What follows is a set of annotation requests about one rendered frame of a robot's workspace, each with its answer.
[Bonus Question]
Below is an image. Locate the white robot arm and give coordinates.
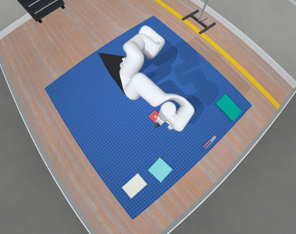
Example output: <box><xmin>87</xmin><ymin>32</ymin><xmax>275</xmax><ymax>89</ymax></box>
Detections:
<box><xmin>120</xmin><ymin>25</ymin><xmax>194</xmax><ymax>132</ymax></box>

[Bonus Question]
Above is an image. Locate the light blue flat square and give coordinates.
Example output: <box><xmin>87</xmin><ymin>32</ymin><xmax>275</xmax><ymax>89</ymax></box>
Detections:
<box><xmin>148</xmin><ymin>157</ymin><xmax>172</xmax><ymax>182</ymax></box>

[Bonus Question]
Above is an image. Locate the red card box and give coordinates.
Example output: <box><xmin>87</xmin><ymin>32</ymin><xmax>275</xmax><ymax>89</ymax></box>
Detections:
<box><xmin>149</xmin><ymin>111</ymin><xmax>159</xmax><ymax>123</ymax></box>

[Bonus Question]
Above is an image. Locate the teal flat rectangular block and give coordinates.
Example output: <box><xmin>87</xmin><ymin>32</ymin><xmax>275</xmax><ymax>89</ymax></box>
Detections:
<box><xmin>215</xmin><ymin>94</ymin><xmax>242</xmax><ymax>122</ymax></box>

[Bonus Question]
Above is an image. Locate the dark blue work mat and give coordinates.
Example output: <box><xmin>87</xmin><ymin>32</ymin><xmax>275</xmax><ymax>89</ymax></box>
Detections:
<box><xmin>45</xmin><ymin>16</ymin><xmax>252</xmax><ymax>220</ymax></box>

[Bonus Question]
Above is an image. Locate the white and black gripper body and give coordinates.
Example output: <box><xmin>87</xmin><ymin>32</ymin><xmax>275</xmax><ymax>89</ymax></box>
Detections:
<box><xmin>156</xmin><ymin>116</ymin><xmax>165</xmax><ymax>125</ymax></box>

